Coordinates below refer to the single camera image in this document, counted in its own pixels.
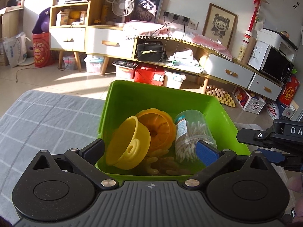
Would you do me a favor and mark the clear cotton swab jar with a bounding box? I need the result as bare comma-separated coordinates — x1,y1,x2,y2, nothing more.
175,110,217,163

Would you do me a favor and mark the yellow plastic bowl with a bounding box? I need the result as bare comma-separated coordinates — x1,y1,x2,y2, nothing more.
105,116,151,170

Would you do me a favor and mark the orange plastic bowl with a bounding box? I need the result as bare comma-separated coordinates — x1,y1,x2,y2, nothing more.
136,108,176,154

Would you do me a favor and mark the white toy storage crate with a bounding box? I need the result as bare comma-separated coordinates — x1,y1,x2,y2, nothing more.
232,86,266,115

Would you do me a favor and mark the grey checked table cloth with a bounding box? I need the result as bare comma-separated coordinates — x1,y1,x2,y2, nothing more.
1,90,105,224

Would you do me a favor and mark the yellow egg tray with eggs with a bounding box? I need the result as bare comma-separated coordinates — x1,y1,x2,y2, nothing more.
206,85,236,108

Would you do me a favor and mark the green plastic bin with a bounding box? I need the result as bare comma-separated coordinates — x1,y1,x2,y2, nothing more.
98,80,250,155

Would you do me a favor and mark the white microwave oven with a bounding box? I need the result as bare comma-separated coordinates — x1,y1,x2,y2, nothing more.
248,40,294,84

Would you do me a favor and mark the clear storage box white lid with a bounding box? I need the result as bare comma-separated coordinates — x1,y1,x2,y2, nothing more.
163,72,186,89

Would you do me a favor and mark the red storage box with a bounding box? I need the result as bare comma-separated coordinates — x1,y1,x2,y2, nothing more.
134,63,165,86

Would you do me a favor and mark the black bag on shelf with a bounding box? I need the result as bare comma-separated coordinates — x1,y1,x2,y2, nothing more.
137,41,167,62

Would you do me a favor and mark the red paper gift bag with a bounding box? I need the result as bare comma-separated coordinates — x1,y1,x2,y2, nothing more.
32,32,54,68

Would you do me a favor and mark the wooden white drawer cabinet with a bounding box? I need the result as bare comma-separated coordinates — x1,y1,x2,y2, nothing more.
50,0,282,100

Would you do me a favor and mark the framed cartoon girl picture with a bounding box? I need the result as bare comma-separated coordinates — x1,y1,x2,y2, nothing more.
202,3,238,49

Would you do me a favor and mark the white cardboard box on floor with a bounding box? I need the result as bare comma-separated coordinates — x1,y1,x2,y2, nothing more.
3,32,27,68

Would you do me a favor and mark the pink lace cloth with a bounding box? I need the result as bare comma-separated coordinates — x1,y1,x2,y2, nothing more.
123,21,232,61

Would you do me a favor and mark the purple hanging cloth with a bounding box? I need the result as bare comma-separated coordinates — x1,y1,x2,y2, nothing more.
32,7,50,34

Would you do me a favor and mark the white desk fan front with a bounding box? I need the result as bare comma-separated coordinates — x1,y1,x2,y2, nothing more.
111,0,135,17

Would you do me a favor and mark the framed raccoon picture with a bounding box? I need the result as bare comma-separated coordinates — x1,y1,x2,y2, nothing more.
130,0,163,23

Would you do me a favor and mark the red firecracker wall decoration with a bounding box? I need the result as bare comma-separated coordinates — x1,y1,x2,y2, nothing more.
243,0,268,44

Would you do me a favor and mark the wall power outlet strip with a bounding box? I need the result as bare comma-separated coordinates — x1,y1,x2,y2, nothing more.
159,10,199,30

